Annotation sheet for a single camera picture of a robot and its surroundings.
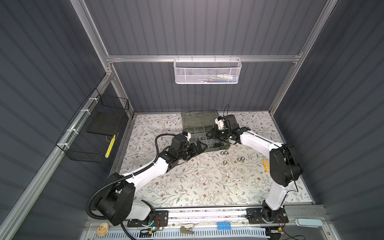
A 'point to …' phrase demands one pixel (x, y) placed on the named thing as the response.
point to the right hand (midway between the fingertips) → (209, 136)
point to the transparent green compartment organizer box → (198, 124)
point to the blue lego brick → (224, 226)
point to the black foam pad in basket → (105, 123)
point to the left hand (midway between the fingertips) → (204, 149)
